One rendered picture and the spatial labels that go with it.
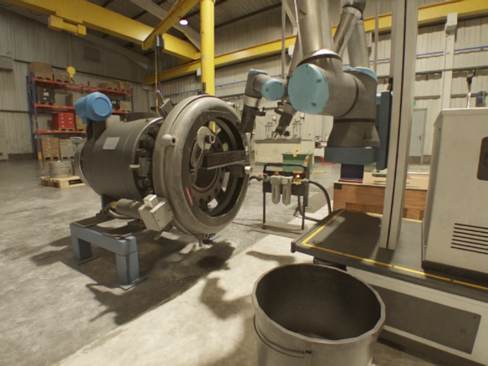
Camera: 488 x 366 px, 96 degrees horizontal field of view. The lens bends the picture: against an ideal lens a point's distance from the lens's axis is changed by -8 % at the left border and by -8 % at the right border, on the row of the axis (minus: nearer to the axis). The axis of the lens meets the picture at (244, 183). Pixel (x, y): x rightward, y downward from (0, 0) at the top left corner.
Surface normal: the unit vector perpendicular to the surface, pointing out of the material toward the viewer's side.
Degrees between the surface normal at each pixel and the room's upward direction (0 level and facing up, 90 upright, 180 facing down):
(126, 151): 72
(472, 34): 90
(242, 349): 0
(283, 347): 93
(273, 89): 115
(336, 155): 90
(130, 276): 90
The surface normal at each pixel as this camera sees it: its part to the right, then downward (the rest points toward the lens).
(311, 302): -0.19, 0.11
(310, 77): -0.87, 0.16
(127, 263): 0.88, 0.07
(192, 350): 0.00, -0.99
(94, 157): -0.47, -0.04
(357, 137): -0.26, -0.19
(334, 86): 0.48, 0.06
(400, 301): -0.61, 0.13
